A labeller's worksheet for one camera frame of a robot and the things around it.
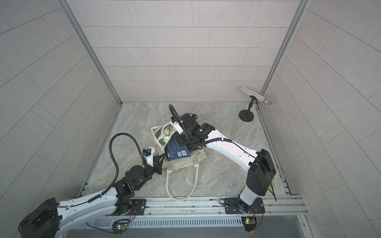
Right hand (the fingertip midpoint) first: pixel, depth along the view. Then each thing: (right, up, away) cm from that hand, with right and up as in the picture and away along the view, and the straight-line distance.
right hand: (178, 137), depth 78 cm
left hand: (-5, -9, 0) cm, 11 cm away
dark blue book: (-2, -7, +2) cm, 8 cm away
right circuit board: (+35, -39, -10) cm, 53 cm away
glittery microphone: (+49, +22, +11) cm, 55 cm away
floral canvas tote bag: (-7, +2, -3) cm, 8 cm away
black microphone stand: (+47, +11, +31) cm, 57 cm away
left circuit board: (-23, -37, -14) cm, 45 cm away
